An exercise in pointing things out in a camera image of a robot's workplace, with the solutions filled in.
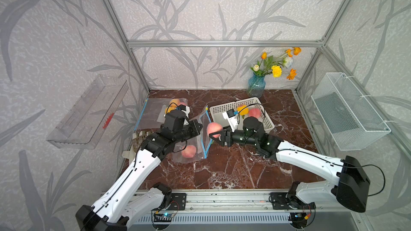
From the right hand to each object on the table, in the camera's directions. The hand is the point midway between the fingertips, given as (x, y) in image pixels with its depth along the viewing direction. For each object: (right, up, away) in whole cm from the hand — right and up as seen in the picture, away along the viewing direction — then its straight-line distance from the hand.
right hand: (212, 133), depth 70 cm
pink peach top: (+1, +3, -3) cm, 4 cm away
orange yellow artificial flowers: (+36, +38, +31) cm, 60 cm away
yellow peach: (+19, +9, +32) cm, 39 cm away
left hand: (-4, +3, +2) cm, 5 cm away
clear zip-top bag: (-9, -11, +13) cm, 19 cm away
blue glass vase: (+29, +25, +40) cm, 55 cm away
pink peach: (-12, -12, +12) cm, 21 cm away
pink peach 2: (+26, +7, +30) cm, 41 cm away
